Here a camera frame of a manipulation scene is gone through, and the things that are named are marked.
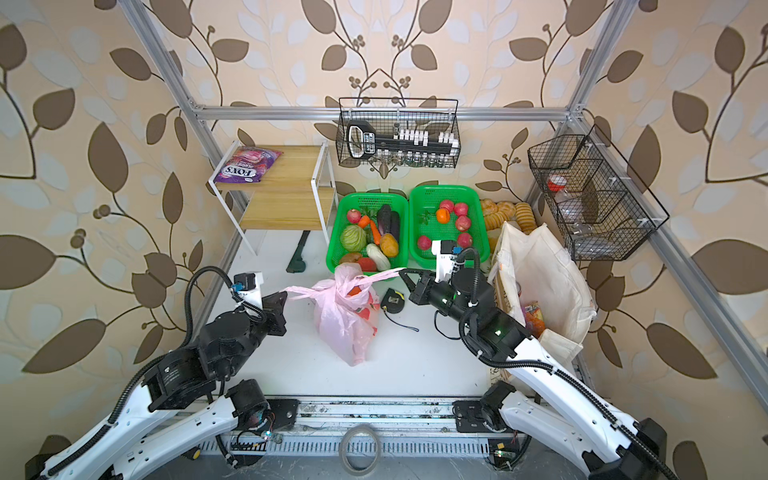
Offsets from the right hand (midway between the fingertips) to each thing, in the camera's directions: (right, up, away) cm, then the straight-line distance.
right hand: (401, 274), depth 67 cm
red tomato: (-11, 0, +29) cm, 31 cm away
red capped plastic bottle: (+43, +23, +14) cm, 51 cm away
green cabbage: (-16, +8, +35) cm, 39 cm away
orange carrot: (-14, +15, +47) cm, 51 cm away
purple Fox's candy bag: (-44, +29, +17) cm, 55 cm away
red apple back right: (+24, +19, +48) cm, 57 cm away
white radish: (-7, +1, +33) cm, 33 cm away
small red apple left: (+9, +6, +38) cm, 39 cm away
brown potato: (-16, +1, +32) cm, 36 cm away
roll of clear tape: (-10, -40, +8) cm, 42 cm away
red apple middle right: (+23, +14, +42) cm, 50 cm away
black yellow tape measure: (-2, -12, +24) cm, 27 cm away
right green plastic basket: (+11, +23, +52) cm, 57 cm away
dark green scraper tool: (-36, -1, +37) cm, 52 cm away
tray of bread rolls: (+47, +17, +48) cm, 69 cm away
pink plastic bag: (-13, -8, +2) cm, 16 cm away
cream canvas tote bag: (+38, 0, +17) cm, 41 cm away
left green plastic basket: (-23, +19, +42) cm, 52 cm away
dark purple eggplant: (-4, +14, +41) cm, 44 cm away
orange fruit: (+17, +16, +45) cm, 51 cm away
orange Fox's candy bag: (+36, -14, +12) cm, 40 cm away
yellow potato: (-4, +6, +35) cm, 35 cm away
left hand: (-26, -5, 0) cm, 26 cm away
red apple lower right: (+24, +7, +38) cm, 46 cm away
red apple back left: (+19, +21, +48) cm, 56 cm away
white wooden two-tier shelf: (-35, +22, +15) cm, 44 cm away
